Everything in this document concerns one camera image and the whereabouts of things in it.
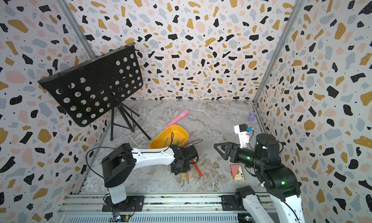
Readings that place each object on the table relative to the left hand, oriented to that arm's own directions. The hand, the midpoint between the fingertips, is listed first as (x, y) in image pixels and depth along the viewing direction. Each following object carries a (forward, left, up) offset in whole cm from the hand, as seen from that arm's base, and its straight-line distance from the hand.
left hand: (188, 171), depth 84 cm
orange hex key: (-2, +1, -1) cm, 3 cm away
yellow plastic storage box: (+26, +10, -2) cm, 28 cm away
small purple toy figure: (+37, -47, +3) cm, 60 cm away
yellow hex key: (-2, +3, -1) cm, 4 cm away
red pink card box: (-1, -28, 0) cm, 28 cm away
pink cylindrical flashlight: (+42, +4, +2) cm, 42 cm away
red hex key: (+1, -6, -1) cm, 6 cm away
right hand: (-2, -13, +32) cm, 35 cm away
